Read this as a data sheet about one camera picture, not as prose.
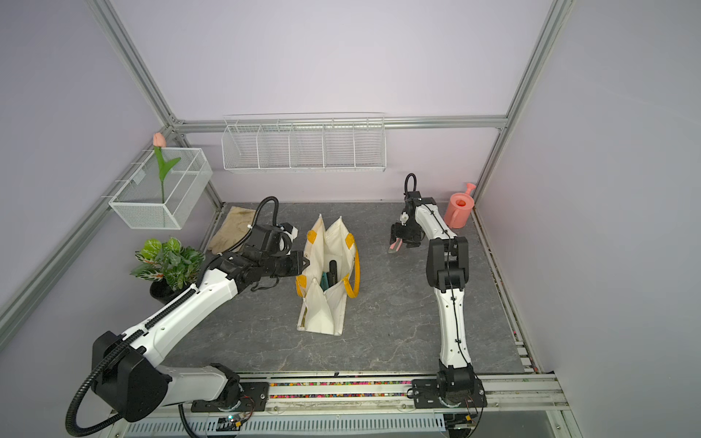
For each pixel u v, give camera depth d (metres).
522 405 0.74
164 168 0.84
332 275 0.96
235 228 1.13
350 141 1.06
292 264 0.71
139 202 0.77
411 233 0.95
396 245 1.05
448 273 0.64
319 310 0.84
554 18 0.71
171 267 0.75
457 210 1.04
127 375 0.39
